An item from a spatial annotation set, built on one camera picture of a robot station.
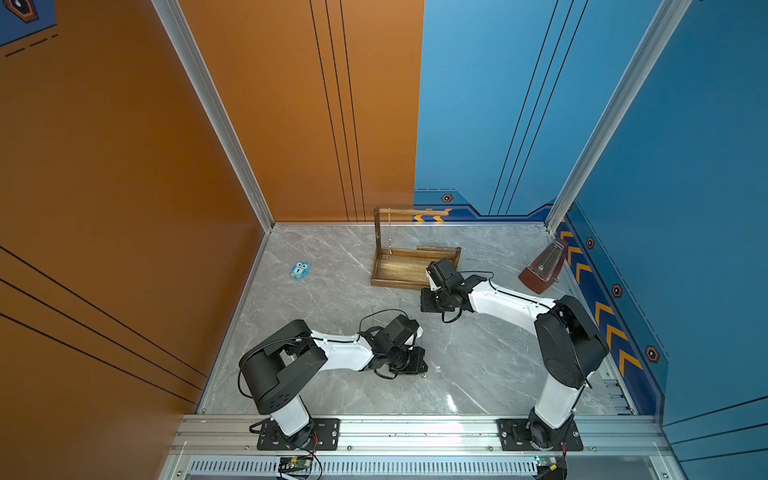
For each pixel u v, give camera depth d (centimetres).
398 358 74
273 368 47
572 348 47
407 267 107
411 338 72
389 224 117
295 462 72
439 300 79
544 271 95
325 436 73
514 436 72
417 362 75
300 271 105
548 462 72
